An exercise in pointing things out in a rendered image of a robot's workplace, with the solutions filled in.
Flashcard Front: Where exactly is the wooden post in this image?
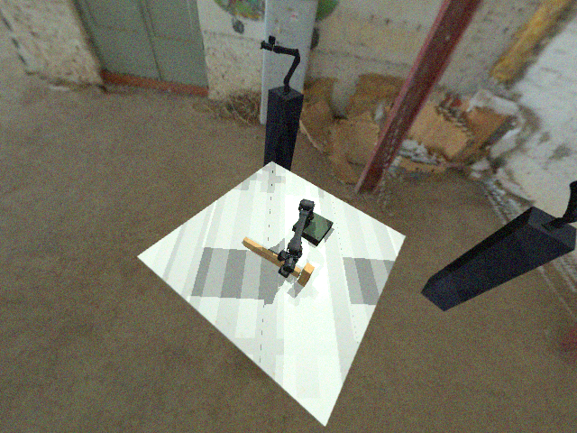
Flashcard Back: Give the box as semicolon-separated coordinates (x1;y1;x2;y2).
298;263;315;287

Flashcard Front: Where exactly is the brown wooden board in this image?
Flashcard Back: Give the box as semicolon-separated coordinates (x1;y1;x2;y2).
243;236;301;278

